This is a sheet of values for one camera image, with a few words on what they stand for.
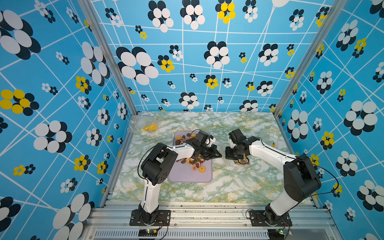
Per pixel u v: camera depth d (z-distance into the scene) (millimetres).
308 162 457
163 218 732
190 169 899
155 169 523
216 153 872
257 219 723
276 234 698
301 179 452
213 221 740
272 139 961
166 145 550
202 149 805
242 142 666
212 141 889
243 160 912
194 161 912
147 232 722
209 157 843
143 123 1132
